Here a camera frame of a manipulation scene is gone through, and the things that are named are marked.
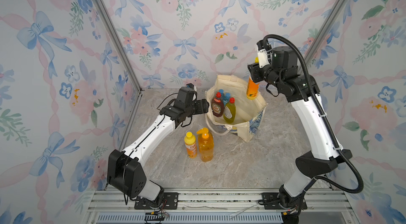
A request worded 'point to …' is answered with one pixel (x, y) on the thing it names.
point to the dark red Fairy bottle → (218, 106)
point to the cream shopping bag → (249, 113)
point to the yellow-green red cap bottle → (229, 111)
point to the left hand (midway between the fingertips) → (204, 104)
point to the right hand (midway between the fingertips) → (256, 62)
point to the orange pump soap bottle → (206, 145)
